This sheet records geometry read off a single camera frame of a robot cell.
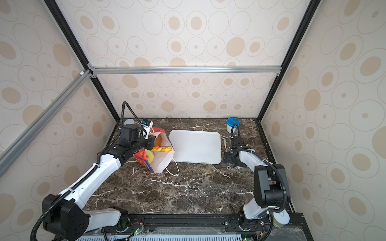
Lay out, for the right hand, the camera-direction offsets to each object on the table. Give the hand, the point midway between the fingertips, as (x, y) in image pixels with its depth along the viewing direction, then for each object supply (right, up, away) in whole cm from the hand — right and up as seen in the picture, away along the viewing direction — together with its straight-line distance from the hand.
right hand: (234, 160), depth 94 cm
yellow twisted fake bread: (-44, +7, -5) cm, 45 cm away
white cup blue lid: (0, +25, +11) cm, 27 cm away
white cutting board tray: (-23, +7, +13) cm, 27 cm away
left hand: (-44, +16, -15) cm, 49 cm away
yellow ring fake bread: (-51, +3, -4) cm, 52 cm away
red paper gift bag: (-47, +12, +6) cm, 49 cm away
